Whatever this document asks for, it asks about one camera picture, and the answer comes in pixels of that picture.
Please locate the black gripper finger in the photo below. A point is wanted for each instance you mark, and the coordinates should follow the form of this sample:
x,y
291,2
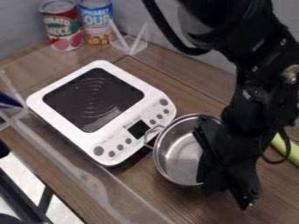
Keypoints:
x,y
242,153
212,172

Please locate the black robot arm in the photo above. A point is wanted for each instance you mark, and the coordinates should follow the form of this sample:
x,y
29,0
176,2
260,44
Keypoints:
x,y
244,31

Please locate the clear acrylic barrier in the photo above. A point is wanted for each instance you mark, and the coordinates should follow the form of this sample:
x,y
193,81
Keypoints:
x,y
100,199

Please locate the white and black stove top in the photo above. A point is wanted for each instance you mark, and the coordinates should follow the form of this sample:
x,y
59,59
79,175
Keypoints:
x,y
103,109

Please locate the alphabet soup can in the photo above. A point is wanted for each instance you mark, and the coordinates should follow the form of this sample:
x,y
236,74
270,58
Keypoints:
x,y
96,12

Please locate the tomato sauce can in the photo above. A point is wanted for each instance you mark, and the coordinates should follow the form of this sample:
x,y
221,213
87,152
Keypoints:
x,y
61,22

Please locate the silver pot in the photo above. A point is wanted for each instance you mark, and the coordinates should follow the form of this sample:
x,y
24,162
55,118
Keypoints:
x,y
176,151

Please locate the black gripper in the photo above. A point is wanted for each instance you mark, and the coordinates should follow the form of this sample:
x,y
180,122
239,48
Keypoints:
x,y
264,103

